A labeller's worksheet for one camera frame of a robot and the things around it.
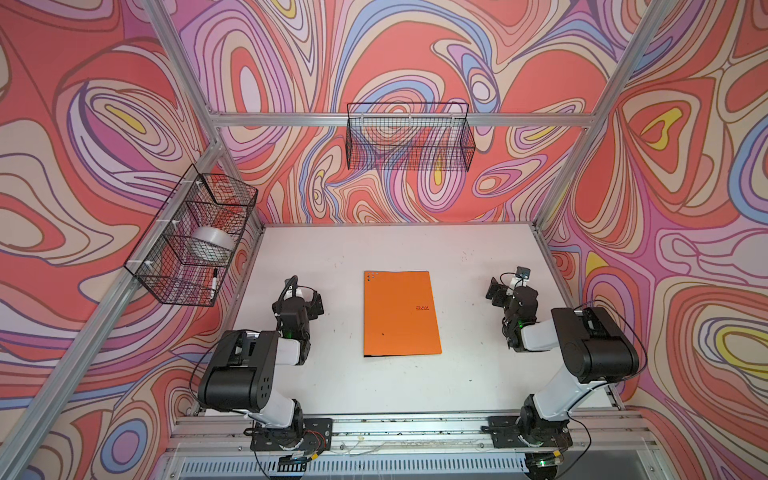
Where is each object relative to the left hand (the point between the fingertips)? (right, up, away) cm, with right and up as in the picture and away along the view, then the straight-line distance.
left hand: (303, 291), depth 94 cm
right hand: (+66, +2, +3) cm, 66 cm away
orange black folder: (+31, -8, +1) cm, 32 cm away
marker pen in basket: (-16, +5, -21) cm, 27 cm away
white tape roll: (-16, +14, -23) cm, 31 cm away
